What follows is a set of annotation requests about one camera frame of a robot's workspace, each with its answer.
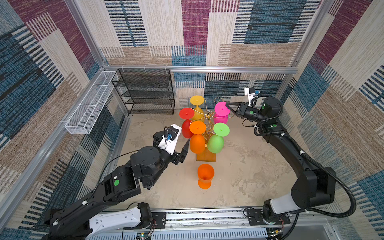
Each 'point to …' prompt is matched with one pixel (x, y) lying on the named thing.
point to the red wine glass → (186, 113)
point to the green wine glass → (216, 141)
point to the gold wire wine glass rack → (209, 116)
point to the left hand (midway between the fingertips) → (179, 133)
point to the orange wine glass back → (205, 172)
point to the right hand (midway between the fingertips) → (225, 106)
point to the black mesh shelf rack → (145, 91)
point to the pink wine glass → (221, 110)
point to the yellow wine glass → (197, 100)
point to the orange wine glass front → (197, 141)
